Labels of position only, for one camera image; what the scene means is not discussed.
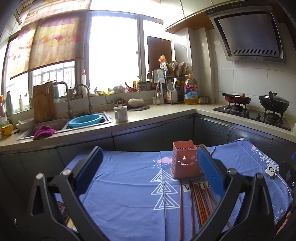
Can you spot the black gas stove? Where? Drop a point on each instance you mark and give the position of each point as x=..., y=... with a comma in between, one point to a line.
x=268, y=117

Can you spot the steel sink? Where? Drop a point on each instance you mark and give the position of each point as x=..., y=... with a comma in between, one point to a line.
x=61, y=126

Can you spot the white mug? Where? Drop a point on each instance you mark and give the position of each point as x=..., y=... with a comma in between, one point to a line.
x=120, y=113

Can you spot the snack bags on rack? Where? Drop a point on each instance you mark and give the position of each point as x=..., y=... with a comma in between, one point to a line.
x=174, y=68

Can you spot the pink utensil holder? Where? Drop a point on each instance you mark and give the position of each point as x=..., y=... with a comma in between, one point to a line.
x=184, y=160

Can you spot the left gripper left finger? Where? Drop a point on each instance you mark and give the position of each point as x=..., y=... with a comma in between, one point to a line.
x=74, y=182

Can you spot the brown chopstick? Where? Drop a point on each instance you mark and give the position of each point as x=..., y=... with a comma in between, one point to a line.
x=202, y=210
x=192, y=209
x=211, y=199
x=197, y=205
x=181, y=233
x=204, y=203

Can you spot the pale green bottle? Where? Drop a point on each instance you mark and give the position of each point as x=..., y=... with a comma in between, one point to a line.
x=9, y=105

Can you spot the white bowl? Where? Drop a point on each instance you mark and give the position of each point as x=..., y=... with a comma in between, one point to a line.
x=25, y=124

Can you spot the red frying pan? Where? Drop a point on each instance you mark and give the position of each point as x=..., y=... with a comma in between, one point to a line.
x=231, y=98

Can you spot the white jug bottle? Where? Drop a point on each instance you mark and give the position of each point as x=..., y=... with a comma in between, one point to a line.
x=171, y=95

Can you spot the small white device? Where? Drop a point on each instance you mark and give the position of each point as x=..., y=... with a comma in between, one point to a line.
x=271, y=171

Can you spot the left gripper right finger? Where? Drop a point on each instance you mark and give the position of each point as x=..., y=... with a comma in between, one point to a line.
x=224, y=182

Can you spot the patterned roller blind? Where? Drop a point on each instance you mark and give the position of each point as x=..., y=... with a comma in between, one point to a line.
x=53, y=40

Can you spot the blue basin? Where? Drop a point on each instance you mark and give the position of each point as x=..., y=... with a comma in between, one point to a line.
x=85, y=120

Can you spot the blue patterned tablecloth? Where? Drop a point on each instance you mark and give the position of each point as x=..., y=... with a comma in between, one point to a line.
x=134, y=197

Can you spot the steel faucet right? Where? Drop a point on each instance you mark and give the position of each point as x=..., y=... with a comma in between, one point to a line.
x=85, y=93

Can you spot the wooden cutting board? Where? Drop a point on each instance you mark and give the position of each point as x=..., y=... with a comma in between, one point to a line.
x=43, y=104

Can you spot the yellow cooking oil bottle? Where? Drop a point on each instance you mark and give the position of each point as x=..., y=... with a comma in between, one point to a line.
x=191, y=90

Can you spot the black wok with lid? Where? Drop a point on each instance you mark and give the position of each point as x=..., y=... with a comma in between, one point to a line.
x=273, y=102

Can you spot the small steel cup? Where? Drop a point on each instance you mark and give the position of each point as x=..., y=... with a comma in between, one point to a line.
x=204, y=100

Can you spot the steel range hood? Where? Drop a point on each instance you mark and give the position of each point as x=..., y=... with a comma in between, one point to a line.
x=248, y=31

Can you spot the magenta cloth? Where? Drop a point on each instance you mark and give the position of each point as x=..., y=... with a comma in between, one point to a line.
x=43, y=132

